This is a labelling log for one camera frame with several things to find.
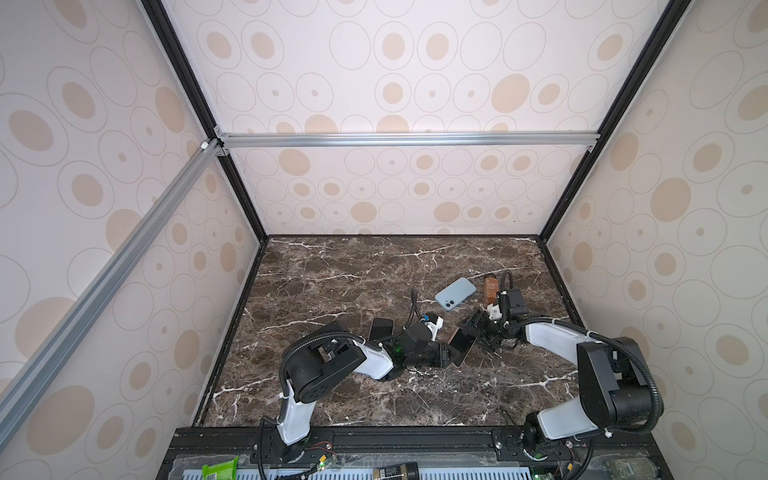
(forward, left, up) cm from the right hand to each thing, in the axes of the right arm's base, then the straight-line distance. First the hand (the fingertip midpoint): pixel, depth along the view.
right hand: (466, 329), depth 92 cm
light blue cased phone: (+15, 0, -2) cm, 15 cm away
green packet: (-36, +63, 0) cm, 72 cm away
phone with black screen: (-5, +2, -1) cm, 5 cm away
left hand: (-10, +2, +4) cm, 11 cm away
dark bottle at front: (-36, +21, +2) cm, 42 cm away
